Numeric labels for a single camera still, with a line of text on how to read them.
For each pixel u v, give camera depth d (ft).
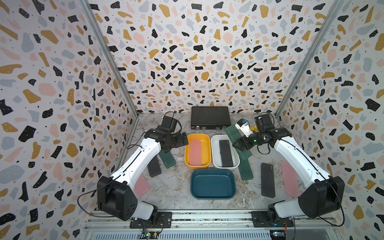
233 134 2.62
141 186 2.76
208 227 2.40
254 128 2.22
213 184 2.81
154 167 3.01
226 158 3.11
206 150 3.29
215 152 3.19
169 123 2.06
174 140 2.31
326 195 1.34
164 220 2.41
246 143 2.32
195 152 3.26
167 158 3.10
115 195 1.31
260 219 2.40
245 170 3.01
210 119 3.76
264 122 2.06
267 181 2.82
